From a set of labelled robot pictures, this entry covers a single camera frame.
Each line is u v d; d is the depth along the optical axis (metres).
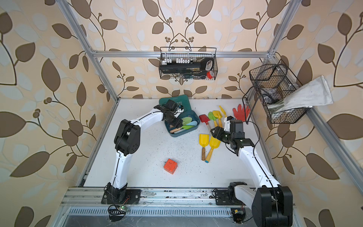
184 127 0.99
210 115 1.10
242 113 1.09
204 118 1.05
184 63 0.85
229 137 0.68
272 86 0.84
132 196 0.74
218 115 1.08
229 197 0.71
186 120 1.05
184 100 1.15
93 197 0.76
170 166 0.80
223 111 1.09
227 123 0.76
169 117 0.84
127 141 0.57
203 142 0.95
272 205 0.39
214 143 0.94
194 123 1.03
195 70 0.85
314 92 0.58
